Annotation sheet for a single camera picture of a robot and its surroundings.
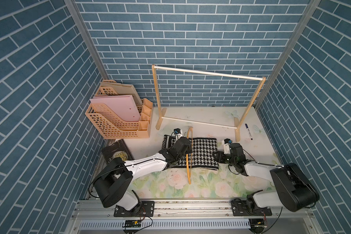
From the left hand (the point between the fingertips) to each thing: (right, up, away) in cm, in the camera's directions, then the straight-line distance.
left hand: (193, 144), depth 85 cm
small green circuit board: (-31, -38, -13) cm, 51 cm away
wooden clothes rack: (+34, +10, +20) cm, 40 cm away
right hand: (+15, -8, +7) cm, 18 cm away
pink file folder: (-45, +22, +6) cm, 50 cm away
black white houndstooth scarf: (+6, -7, +6) cm, 11 cm away
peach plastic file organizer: (-51, +11, +5) cm, 53 cm away
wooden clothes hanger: (-2, -19, -5) cm, 20 cm away
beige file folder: (-46, +34, +9) cm, 58 cm away
